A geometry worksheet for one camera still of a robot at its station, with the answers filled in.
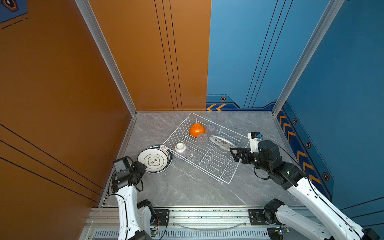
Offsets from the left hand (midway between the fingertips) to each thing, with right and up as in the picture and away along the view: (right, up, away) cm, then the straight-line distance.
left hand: (143, 164), depth 82 cm
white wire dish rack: (+36, +7, +15) cm, 40 cm away
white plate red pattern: (+45, +11, +9) cm, 47 cm away
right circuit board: (+68, -30, -11) cm, 75 cm away
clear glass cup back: (+40, +18, +17) cm, 47 cm away
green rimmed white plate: (+8, +6, +15) cm, 18 cm away
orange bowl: (+29, +19, +21) cm, 40 cm away
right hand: (+49, +9, -9) cm, 50 cm away
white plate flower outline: (+4, +1, +7) cm, 8 cm away
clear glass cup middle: (+33, +11, +18) cm, 39 cm away
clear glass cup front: (+27, +4, +3) cm, 27 cm away
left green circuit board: (+9, -29, -12) cm, 33 cm away
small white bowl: (+19, +8, +10) cm, 23 cm away
